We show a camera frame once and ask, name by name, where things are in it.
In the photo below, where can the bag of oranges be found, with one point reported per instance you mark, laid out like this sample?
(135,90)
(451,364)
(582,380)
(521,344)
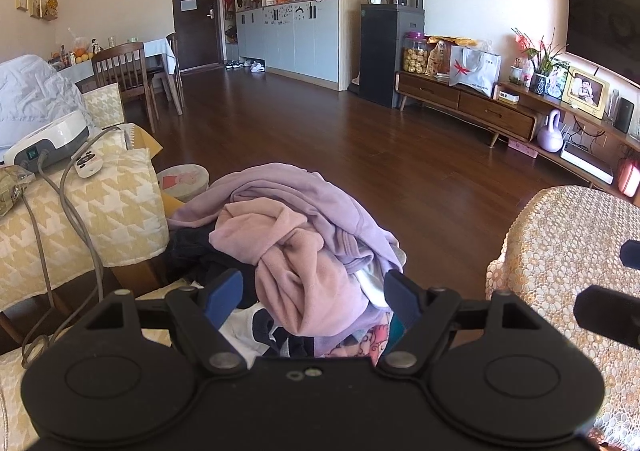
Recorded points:
(81,52)

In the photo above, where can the pink power strip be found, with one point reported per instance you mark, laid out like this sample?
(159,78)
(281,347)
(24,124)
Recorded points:
(522,148)

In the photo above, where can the black flat television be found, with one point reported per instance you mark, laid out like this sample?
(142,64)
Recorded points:
(605,21)

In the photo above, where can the pale grey quilted blanket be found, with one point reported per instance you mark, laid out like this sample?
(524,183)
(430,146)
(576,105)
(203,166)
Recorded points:
(30,96)

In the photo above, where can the dark brown door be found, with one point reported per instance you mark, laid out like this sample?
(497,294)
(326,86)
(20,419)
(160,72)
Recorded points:
(197,31)

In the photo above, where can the yellow photo frame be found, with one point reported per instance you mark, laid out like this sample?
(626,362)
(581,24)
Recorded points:
(585,91)

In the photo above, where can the mustard yellow cloth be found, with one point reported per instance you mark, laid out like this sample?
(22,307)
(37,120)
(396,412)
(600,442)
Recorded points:
(147,141)

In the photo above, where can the small beige box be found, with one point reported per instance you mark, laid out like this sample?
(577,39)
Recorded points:
(507,95)

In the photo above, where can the clear cookie jar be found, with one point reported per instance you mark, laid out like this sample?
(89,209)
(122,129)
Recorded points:
(415,58)

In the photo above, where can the white dark-patterned garment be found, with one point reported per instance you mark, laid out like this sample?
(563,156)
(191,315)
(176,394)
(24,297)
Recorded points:
(240,326)

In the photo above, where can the wooden television console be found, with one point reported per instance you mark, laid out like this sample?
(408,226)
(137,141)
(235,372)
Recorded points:
(435,91)

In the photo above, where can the black tall cabinet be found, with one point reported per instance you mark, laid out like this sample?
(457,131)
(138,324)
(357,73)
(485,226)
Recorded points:
(385,56)

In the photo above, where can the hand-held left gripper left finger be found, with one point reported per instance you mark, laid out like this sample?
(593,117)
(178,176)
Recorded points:
(227,296)

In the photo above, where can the clear snack bag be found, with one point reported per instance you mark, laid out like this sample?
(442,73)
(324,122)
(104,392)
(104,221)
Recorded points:
(440,61)

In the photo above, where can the crumpled clear wrapper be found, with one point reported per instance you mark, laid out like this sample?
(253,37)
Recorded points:
(10,186)

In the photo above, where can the white-clothed dining table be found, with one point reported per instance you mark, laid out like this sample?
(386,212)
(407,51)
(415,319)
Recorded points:
(155,48)

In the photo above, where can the white shopping bag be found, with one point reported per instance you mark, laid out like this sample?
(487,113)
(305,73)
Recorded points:
(472,68)

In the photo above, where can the grey wooden wall cabinet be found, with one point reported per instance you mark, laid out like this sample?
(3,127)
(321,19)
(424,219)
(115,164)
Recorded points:
(310,41)

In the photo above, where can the pink case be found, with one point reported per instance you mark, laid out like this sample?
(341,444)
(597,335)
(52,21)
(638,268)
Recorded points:
(630,178)

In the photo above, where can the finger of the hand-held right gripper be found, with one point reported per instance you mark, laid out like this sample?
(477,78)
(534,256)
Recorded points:
(610,313)
(632,252)

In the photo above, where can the lilac sweatshirt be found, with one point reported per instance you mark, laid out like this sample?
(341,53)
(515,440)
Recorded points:
(290,186)

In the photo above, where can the black speaker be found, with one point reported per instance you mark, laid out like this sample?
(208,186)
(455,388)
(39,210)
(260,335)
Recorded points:
(624,115)

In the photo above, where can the dark navy garment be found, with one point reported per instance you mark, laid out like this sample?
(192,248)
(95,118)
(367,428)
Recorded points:
(200,253)

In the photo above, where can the yellow houndstooth sofa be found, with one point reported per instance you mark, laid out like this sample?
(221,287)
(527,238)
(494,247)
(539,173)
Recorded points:
(115,201)

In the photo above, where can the round white tin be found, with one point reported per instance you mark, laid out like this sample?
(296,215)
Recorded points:
(182,178)

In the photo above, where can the white remote control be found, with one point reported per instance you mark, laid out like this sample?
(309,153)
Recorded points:
(89,163)

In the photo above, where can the purple kettlebell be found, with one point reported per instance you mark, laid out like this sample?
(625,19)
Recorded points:
(550,136)

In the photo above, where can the cartoon print garment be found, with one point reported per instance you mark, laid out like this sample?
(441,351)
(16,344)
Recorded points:
(372,338)

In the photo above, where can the white grey electric device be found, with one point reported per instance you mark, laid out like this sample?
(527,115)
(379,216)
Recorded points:
(55,136)

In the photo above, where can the pink flowers in dark pot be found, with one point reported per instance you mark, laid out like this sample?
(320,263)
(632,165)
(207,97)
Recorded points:
(539,81)

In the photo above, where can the pink fleece garment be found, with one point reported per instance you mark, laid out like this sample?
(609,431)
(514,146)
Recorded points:
(300,271)

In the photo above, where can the small floral picture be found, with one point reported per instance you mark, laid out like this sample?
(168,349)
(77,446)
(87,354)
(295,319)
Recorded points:
(556,83)

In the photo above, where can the wooden dining chair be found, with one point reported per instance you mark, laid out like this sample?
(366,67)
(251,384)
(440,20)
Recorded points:
(120,61)
(172,37)

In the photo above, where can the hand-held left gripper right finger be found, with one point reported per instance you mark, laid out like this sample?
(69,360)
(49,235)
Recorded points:
(400,296)

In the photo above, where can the row of shoes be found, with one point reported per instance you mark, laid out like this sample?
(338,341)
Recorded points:
(256,67)

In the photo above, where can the white flat box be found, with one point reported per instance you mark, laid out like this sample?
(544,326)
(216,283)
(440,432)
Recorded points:
(585,163)

